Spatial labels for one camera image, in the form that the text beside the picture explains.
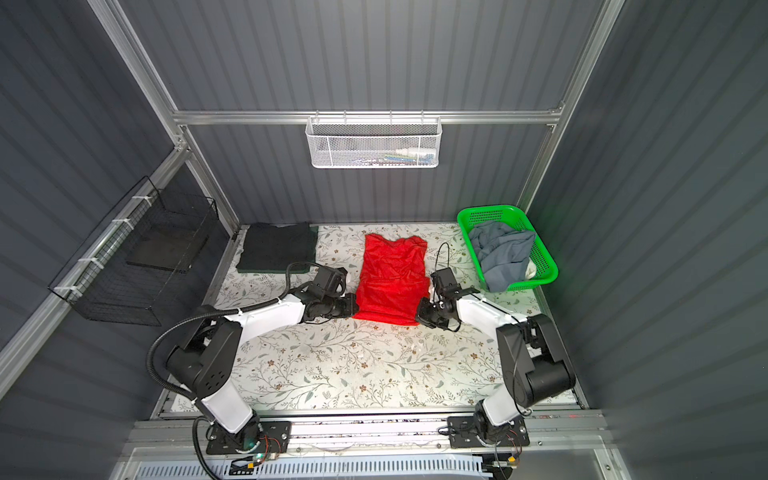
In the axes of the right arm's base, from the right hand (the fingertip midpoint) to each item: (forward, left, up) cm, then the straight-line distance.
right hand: (420, 319), depth 91 cm
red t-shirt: (+15, +9, -1) cm, 18 cm away
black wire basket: (+2, +72, +26) cm, 77 cm away
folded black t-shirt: (+28, +54, +2) cm, 61 cm away
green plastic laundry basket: (+17, -43, +2) cm, 46 cm away
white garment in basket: (+17, -38, +2) cm, 42 cm away
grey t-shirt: (+18, -27, +10) cm, 34 cm away
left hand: (+3, +19, +2) cm, 19 cm away
